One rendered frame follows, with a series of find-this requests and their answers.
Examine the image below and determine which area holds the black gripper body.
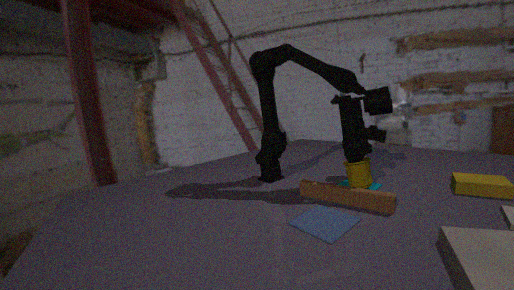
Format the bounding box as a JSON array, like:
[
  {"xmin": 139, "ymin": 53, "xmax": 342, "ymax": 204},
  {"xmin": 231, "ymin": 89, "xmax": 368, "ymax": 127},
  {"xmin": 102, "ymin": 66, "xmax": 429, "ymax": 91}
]
[{"xmin": 341, "ymin": 117, "xmax": 372, "ymax": 156}]

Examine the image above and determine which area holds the yellow cup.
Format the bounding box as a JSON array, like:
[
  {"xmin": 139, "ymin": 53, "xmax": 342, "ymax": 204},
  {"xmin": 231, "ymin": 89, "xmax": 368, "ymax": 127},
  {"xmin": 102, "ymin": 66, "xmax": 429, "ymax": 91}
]
[{"xmin": 343, "ymin": 157, "xmax": 373, "ymax": 188}]

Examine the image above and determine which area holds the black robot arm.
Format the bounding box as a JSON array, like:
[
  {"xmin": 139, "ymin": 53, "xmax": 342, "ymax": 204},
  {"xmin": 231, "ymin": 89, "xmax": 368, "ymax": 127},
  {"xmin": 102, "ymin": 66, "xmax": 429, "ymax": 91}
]
[{"xmin": 249, "ymin": 44, "xmax": 393, "ymax": 184}]

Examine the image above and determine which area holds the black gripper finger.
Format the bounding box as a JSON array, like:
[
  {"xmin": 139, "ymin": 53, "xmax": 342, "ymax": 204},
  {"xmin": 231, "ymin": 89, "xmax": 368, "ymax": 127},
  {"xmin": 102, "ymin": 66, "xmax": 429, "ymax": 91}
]
[{"xmin": 346, "ymin": 153, "xmax": 367, "ymax": 163}]

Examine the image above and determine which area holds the small yellow block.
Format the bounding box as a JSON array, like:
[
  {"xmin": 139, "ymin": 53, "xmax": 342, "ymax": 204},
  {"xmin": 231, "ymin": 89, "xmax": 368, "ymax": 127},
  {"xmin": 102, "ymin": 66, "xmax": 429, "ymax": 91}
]
[{"xmin": 451, "ymin": 172, "xmax": 514, "ymax": 199}]

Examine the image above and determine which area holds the brown rectangular bar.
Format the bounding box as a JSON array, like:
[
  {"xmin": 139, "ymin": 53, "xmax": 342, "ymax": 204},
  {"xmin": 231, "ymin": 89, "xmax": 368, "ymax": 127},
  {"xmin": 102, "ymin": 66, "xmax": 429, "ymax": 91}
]
[{"xmin": 299, "ymin": 179, "xmax": 397, "ymax": 214}]

